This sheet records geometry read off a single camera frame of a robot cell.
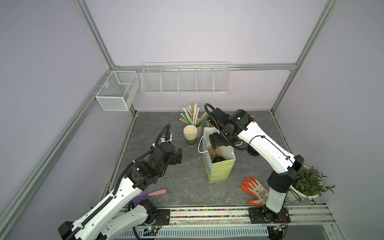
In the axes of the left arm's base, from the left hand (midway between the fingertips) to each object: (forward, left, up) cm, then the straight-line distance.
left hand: (170, 149), depth 72 cm
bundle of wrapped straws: (+31, -10, -10) cm, 34 cm away
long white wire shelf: (+50, -9, +6) cm, 51 cm away
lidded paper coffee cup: (-2, -24, -10) cm, 26 cm away
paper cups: (+16, -10, -11) cm, 22 cm away
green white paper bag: (-9, -22, +2) cm, 24 cm away
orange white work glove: (-13, -43, -22) cm, 50 cm away
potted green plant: (-19, -61, -5) cm, 64 cm away
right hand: (+2, -25, 0) cm, 25 cm away
